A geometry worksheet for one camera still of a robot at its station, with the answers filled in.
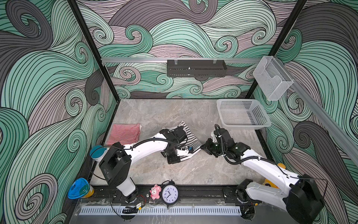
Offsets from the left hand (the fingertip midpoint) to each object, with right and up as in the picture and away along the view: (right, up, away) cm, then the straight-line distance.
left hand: (175, 159), depth 80 cm
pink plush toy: (-11, -14, -8) cm, 20 cm away
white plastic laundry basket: (+53, +26, +31) cm, 67 cm away
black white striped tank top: (+11, +8, +13) cm, 19 cm away
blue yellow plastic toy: (-47, -10, -13) cm, 50 cm away
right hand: (+14, +7, 0) cm, 16 cm away
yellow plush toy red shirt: (+33, +3, -32) cm, 46 cm away
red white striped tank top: (-36, +12, +18) cm, 42 cm away
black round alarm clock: (-3, -15, -8) cm, 17 cm away
